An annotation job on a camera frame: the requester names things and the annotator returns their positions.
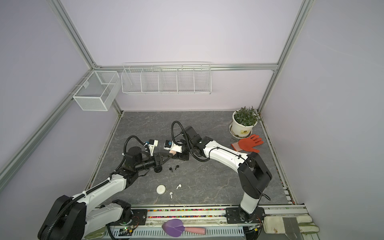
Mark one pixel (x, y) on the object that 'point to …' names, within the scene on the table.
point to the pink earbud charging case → (173, 152)
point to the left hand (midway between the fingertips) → (171, 158)
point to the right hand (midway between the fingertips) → (174, 151)
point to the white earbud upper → (180, 186)
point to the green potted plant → (247, 116)
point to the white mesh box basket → (98, 92)
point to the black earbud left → (171, 169)
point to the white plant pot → (238, 130)
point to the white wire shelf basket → (167, 79)
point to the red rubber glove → (246, 144)
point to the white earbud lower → (171, 193)
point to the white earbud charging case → (160, 189)
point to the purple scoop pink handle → (175, 227)
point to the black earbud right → (177, 166)
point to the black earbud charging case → (158, 169)
